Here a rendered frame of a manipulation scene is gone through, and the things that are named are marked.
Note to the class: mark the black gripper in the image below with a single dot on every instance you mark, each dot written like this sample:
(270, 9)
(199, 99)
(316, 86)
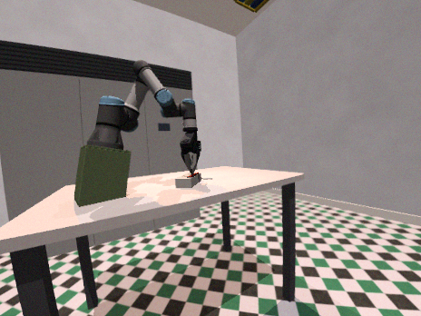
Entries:
(194, 149)

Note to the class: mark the white power strip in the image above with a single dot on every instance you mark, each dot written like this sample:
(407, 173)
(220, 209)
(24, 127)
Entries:
(188, 180)

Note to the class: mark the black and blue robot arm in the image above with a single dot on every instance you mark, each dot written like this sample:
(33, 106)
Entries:
(114, 116)

